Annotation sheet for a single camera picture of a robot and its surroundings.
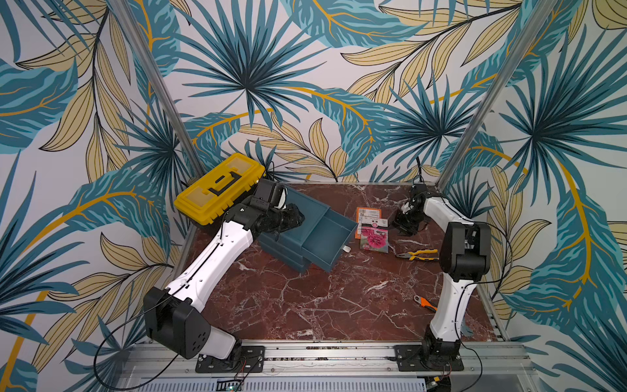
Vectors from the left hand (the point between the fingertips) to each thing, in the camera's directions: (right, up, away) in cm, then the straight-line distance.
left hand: (300, 223), depth 77 cm
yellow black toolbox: (-35, +8, +13) cm, 38 cm away
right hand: (+37, -3, +23) cm, 43 cm away
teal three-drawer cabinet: (-5, -9, +3) cm, 11 cm away
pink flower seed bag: (+29, -6, +23) cm, 38 cm away
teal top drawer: (+9, -6, +9) cm, 14 cm away
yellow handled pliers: (+43, -13, +18) cm, 49 cm away
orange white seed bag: (+27, +2, +31) cm, 41 cm away
